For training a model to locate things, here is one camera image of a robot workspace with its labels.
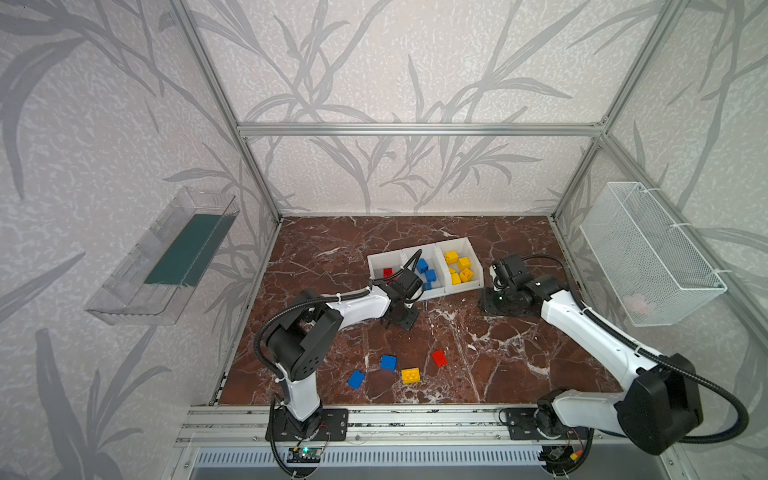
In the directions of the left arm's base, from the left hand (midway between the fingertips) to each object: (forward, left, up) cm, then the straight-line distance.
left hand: (411, 311), depth 92 cm
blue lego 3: (+14, -7, -1) cm, 15 cm away
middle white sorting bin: (+16, -7, -1) cm, 18 cm away
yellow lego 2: (+13, -18, +1) cm, 22 cm away
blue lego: (-20, +15, -1) cm, 25 cm away
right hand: (0, -21, +10) cm, 23 cm away
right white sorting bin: (+23, -19, +2) cm, 30 cm away
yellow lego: (+20, -14, +1) cm, 25 cm away
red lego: (-14, -8, -1) cm, 16 cm away
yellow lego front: (-19, 0, 0) cm, 19 cm away
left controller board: (-37, +26, -2) cm, 45 cm away
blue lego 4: (+9, -5, 0) cm, 10 cm away
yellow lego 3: (+11, -15, +1) cm, 18 cm away
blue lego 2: (+17, -4, +1) cm, 17 cm away
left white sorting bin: (+17, +12, +1) cm, 20 cm away
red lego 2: (+14, +8, +1) cm, 16 cm away
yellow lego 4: (+17, -18, +2) cm, 25 cm away
